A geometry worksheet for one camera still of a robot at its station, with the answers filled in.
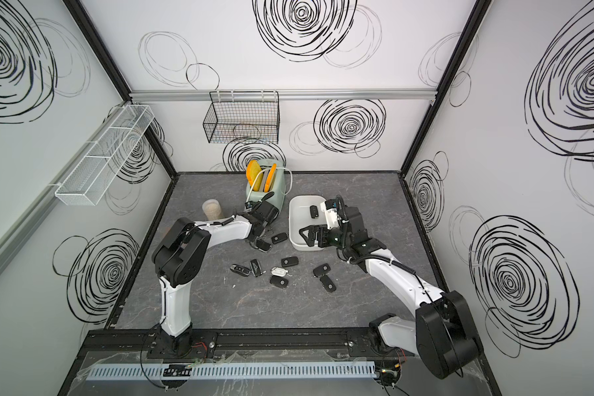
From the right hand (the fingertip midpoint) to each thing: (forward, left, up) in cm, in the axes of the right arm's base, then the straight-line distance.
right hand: (311, 231), depth 81 cm
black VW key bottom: (-12, +11, -15) cm, 22 cm away
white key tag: (-8, +11, -15) cm, 21 cm away
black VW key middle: (-5, +8, -14) cm, 17 cm away
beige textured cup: (+12, +38, -6) cm, 41 cm away
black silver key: (+2, +18, -14) cm, 23 cm away
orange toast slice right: (+22, +16, +2) cm, 27 cm away
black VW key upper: (+5, +12, -14) cm, 20 cm away
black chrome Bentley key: (-7, +20, -14) cm, 25 cm away
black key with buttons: (+19, -1, -15) cm, 24 cm away
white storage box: (+16, +5, -16) cm, 23 cm away
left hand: (+10, +20, -16) cm, 27 cm away
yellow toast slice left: (+22, +22, +5) cm, 31 cm away
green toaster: (+21, +13, -2) cm, 25 cm away
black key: (-7, -4, -15) cm, 18 cm away
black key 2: (-12, -6, -15) cm, 20 cm away
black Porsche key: (-8, +25, -15) cm, 30 cm away
